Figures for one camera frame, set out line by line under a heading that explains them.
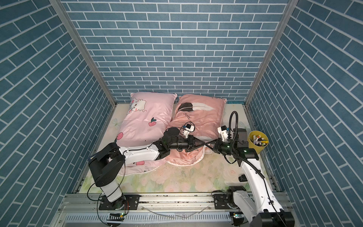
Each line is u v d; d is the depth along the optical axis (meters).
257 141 0.85
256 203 0.43
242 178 0.79
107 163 0.50
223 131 0.72
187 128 0.77
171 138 0.64
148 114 0.99
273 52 0.88
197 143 0.74
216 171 0.85
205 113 1.06
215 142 0.70
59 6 0.70
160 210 0.72
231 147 0.60
